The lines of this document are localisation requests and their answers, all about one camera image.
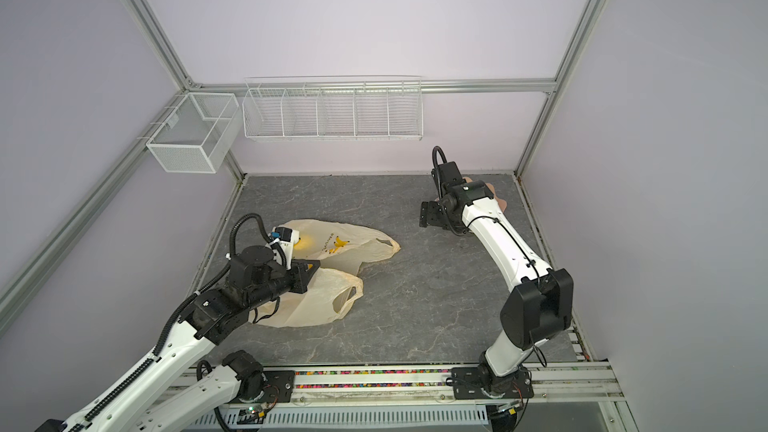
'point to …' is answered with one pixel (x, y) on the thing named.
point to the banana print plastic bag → (342, 251)
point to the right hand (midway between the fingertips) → (439, 222)
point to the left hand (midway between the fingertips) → (319, 268)
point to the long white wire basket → (333, 108)
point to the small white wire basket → (196, 136)
